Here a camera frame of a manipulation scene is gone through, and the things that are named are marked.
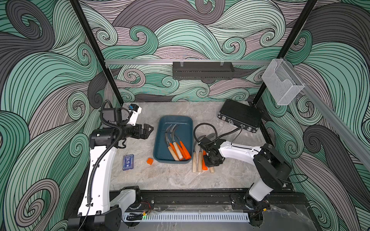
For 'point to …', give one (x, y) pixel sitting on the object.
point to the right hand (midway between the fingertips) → (208, 165)
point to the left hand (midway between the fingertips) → (143, 125)
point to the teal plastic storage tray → (163, 153)
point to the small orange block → (150, 161)
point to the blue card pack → (128, 162)
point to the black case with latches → (244, 116)
